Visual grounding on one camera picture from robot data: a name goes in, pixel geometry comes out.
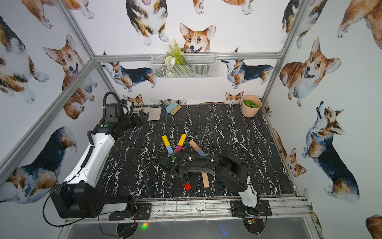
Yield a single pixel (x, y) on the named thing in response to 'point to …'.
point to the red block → (187, 186)
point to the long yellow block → (182, 139)
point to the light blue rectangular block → (201, 153)
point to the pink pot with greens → (250, 105)
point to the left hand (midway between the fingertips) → (143, 114)
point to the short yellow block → (166, 141)
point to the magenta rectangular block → (178, 149)
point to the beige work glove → (154, 113)
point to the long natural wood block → (191, 142)
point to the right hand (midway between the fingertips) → (181, 183)
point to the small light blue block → (170, 149)
